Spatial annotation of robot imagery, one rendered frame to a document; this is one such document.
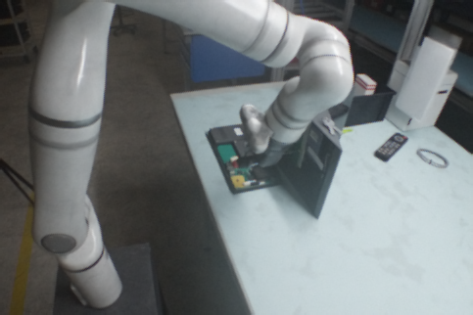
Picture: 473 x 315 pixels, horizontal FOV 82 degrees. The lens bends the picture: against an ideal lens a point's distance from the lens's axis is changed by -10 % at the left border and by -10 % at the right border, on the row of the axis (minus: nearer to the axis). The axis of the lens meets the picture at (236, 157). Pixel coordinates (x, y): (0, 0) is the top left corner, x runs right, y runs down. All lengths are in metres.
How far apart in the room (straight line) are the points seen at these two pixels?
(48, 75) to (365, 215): 0.70
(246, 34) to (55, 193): 0.33
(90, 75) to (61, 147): 0.10
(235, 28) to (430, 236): 0.67
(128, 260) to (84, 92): 0.54
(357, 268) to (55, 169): 0.58
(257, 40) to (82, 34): 0.20
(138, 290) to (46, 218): 0.36
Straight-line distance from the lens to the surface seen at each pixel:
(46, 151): 0.43
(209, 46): 2.20
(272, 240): 0.68
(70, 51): 0.39
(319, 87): 0.39
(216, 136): 0.89
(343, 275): 0.67
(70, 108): 0.39
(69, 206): 0.49
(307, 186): 0.80
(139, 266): 0.83
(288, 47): 0.36
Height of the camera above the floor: 1.55
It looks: 40 degrees down
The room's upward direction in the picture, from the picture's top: 4 degrees clockwise
